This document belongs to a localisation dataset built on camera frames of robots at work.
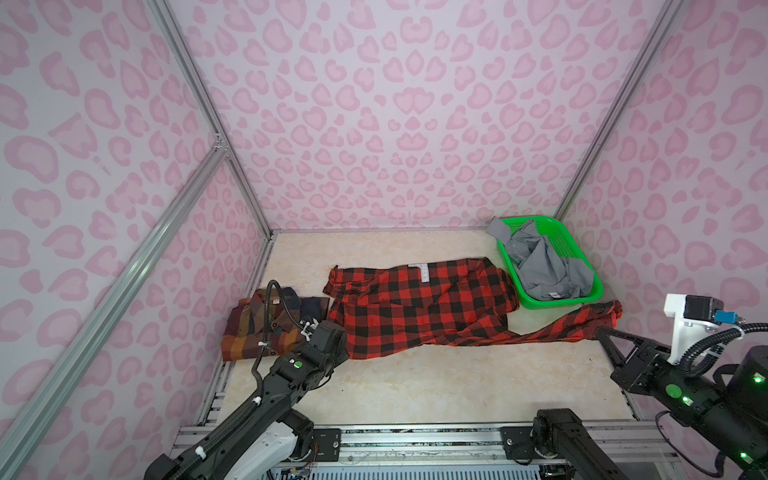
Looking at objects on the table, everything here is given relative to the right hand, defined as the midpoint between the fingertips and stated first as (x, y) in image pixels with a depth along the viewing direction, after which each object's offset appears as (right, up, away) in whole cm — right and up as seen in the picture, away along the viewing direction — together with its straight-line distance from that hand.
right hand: (596, 331), depth 45 cm
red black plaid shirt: (-34, -6, +53) cm, 63 cm away
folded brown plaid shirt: (-76, -9, +46) cm, 89 cm away
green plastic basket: (+9, +1, +47) cm, 48 cm away
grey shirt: (+22, +5, +57) cm, 61 cm away
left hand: (-45, -13, +37) cm, 60 cm away
